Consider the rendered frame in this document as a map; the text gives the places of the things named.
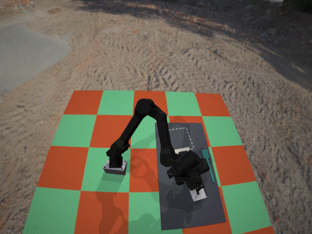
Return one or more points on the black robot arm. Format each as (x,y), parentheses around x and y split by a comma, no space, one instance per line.
(180,163)

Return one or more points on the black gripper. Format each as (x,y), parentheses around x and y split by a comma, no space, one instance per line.
(199,169)

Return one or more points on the beige square tile with dark centre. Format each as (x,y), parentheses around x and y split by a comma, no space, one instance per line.
(182,151)

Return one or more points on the dark grey mat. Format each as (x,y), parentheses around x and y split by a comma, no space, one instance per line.
(177,208)

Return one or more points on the teal small trowel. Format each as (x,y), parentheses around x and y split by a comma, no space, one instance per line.
(206,156)

